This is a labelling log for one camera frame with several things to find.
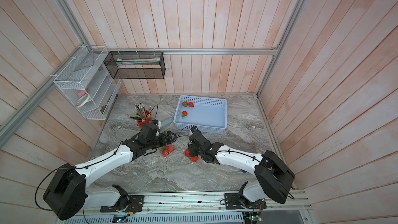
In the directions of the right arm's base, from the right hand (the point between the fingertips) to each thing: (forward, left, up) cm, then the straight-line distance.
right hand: (191, 145), depth 87 cm
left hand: (+1, +11, +4) cm, 12 cm away
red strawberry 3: (+35, +2, -4) cm, 35 cm away
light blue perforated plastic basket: (+27, -11, -6) cm, 30 cm away
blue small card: (-22, -20, +27) cm, 40 cm away
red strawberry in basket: (+26, +7, -4) cm, 27 cm away
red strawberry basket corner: (+34, +6, -3) cm, 35 cm away
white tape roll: (+15, +59, +21) cm, 64 cm away
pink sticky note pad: (+18, +59, +24) cm, 66 cm away
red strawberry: (-3, +2, -4) cm, 5 cm away
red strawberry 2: (-6, -2, -4) cm, 8 cm away
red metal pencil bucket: (+13, +29, +4) cm, 32 cm away
